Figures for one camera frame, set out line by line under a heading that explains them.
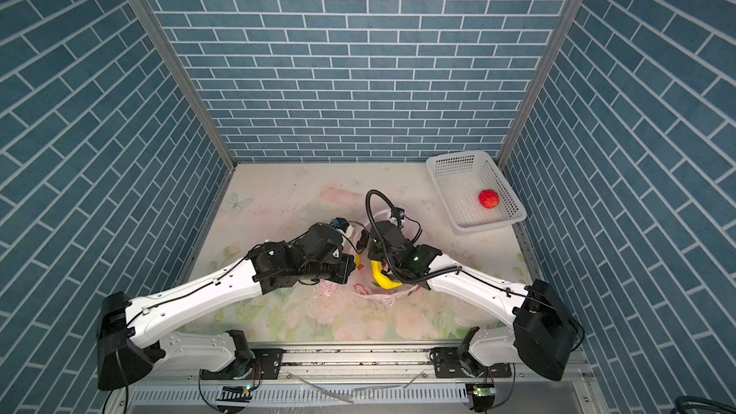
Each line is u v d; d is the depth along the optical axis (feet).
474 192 3.67
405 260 1.98
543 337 1.35
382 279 2.58
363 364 2.47
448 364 2.41
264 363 2.39
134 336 1.29
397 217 2.38
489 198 3.34
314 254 1.80
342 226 2.19
